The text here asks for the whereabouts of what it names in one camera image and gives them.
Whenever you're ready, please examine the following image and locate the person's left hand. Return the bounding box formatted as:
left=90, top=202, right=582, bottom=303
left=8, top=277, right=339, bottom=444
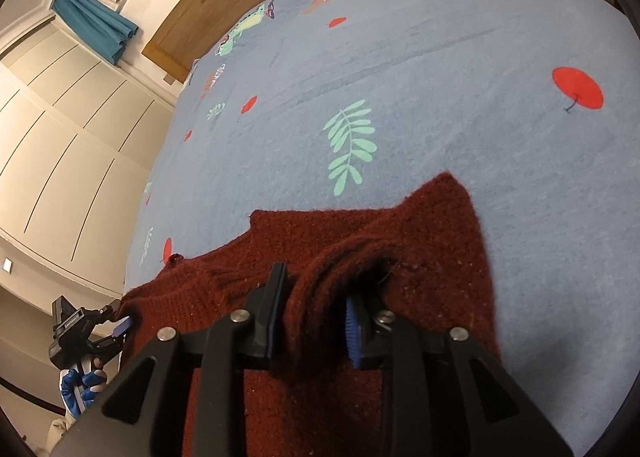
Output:
left=60, top=357, right=108, bottom=419

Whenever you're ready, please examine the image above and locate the blue printed bed blanket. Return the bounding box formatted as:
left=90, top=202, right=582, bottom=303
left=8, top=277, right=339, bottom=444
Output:
left=122, top=0, right=636, bottom=457

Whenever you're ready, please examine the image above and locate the white wardrobe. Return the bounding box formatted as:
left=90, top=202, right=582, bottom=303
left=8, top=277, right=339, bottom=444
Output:
left=0, top=12, right=176, bottom=299

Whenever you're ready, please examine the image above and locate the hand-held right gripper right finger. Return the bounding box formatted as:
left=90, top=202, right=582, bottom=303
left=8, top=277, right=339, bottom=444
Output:
left=345, top=292, right=573, bottom=457

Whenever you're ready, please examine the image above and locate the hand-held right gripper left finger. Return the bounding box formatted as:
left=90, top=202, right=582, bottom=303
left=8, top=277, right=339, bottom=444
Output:
left=50, top=262, right=288, bottom=457

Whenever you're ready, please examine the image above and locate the teal curtain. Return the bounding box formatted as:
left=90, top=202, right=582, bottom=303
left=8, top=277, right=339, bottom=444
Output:
left=52, top=0, right=139, bottom=66

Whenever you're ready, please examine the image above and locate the dark red knit sweater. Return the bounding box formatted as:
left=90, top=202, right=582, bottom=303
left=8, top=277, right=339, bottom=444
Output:
left=120, top=172, right=503, bottom=457

